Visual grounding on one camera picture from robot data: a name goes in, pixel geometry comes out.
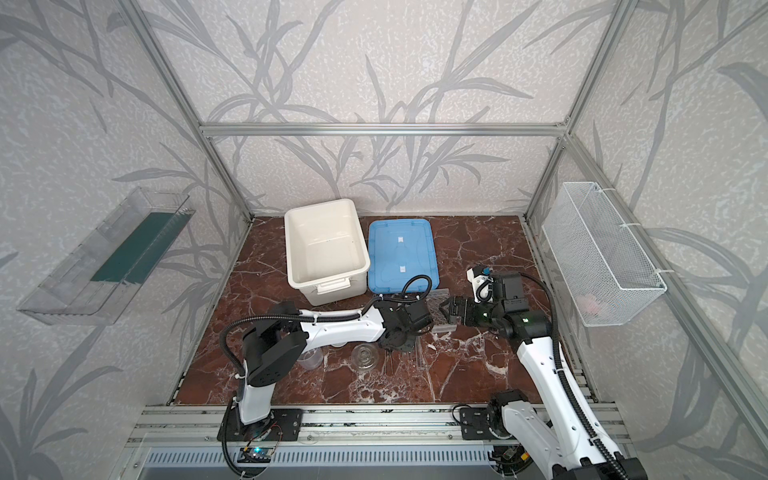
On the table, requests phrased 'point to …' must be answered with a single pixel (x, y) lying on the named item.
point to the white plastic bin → (326, 252)
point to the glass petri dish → (364, 356)
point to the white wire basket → (607, 276)
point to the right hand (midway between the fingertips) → (456, 298)
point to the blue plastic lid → (398, 250)
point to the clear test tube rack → (440, 320)
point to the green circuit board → (255, 455)
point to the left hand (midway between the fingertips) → (410, 336)
